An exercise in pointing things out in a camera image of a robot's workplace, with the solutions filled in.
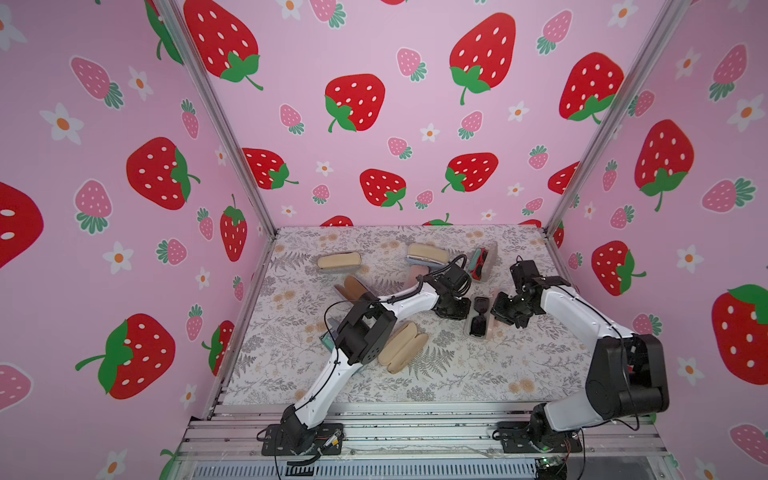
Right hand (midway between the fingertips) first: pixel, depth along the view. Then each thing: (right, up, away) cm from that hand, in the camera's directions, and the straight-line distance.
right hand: (508, 317), depth 89 cm
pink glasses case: (-28, +13, +20) cm, 36 cm away
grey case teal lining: (-2, +16, +12) cm, 20 cm away
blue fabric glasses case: (-22, +20, +22) cm, 37 cm away
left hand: (-10, -1, +6) cm, 11 cm away
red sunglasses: (-5, +13, +15) cm, 20 cm away
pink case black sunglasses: (-6, -1, -1) cm, 6 cm away
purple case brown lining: (-49, +8, +12) cm, 51 cm away
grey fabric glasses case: (-56, +17, +22) cm, 62 cm away
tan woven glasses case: (-32, -10, +1) cm, 34 cm away
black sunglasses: (-7, -3, +9) cm, 11 cm away
